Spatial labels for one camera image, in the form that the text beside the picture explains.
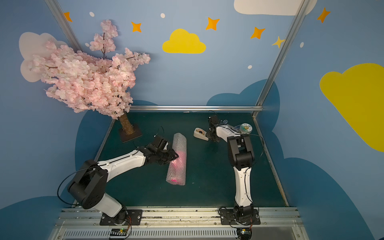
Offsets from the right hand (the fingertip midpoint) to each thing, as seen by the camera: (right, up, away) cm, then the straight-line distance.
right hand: (213, 134), depth 107 cm
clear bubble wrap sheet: (-24, -5, -15) cm, 29 cm away
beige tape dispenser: (-10, +1, -3) cm, 10 cm away
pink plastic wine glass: (-24, -19, -25) cm, 40 cm away
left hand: (-24, -11, -19) cm, 33 cm away
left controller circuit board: (-52, -47, -35) cm, 78 cm away
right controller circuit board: (+11, -48, -34) cm, 60 cm away
